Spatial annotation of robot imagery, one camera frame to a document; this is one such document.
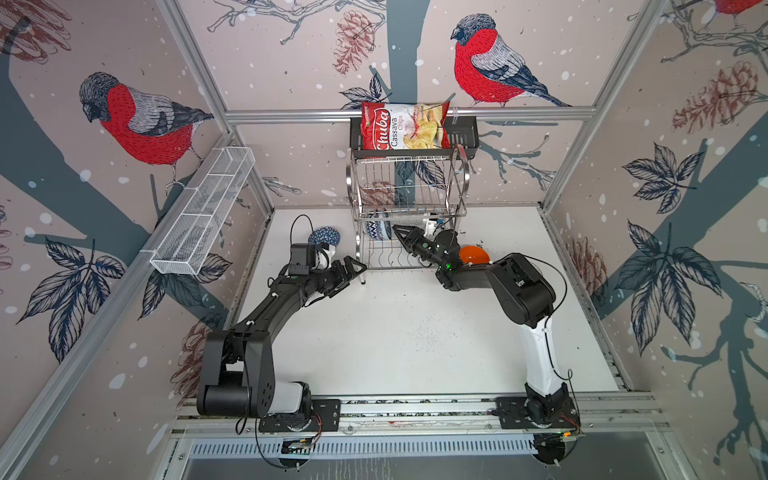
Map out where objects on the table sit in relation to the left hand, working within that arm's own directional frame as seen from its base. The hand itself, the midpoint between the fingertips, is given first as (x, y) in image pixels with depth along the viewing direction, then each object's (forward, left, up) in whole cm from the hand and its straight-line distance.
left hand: (357, 273), depth 85 cm
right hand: (+13, -9, +2) cm, 16 cm away
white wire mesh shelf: (-2, +40, +16) cm, 43 cm away
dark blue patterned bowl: (+25, +15, -12) cm, 32 cm away
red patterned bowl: (+18, -4, -2) cm, 19 cm away
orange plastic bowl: (+13, -39, -10) cm, 42 cm away
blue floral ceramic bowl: (+19, -9, -1) cm, 21 cm away
